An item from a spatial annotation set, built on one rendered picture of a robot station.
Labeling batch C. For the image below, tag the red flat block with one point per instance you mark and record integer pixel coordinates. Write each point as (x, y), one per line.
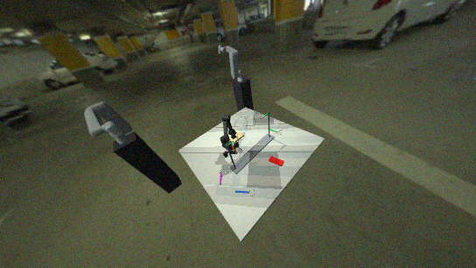
(276, 161)

